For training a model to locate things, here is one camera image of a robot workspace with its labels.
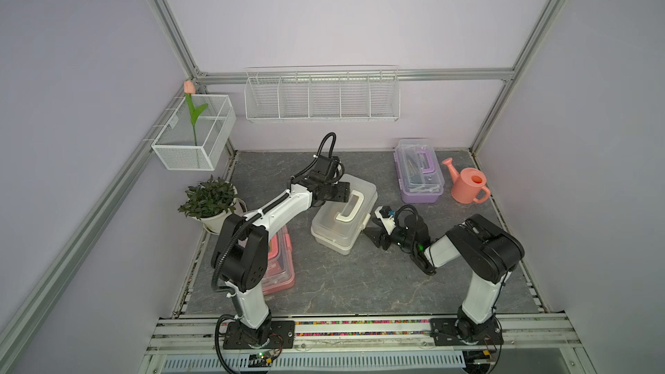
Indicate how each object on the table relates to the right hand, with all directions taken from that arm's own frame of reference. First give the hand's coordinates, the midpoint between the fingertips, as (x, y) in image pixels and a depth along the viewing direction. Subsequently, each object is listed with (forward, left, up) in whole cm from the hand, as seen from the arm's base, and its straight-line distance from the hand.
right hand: (369, 222), depth 92 cm
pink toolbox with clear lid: (-20, +28, +5) cm, 35 cm away
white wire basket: (+8, +57, +32) cm, 66 cm away
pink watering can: (+12, -38, +6) cm, 41 cm away
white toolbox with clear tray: (-4, +11, +7) cm, 14 cm away
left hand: (+7, +9, +9) cm, 15 cm away
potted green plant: (0, +51, +15) cm, 53 cm away
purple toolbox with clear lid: (+20, -21, +4) cm, 30 cm away
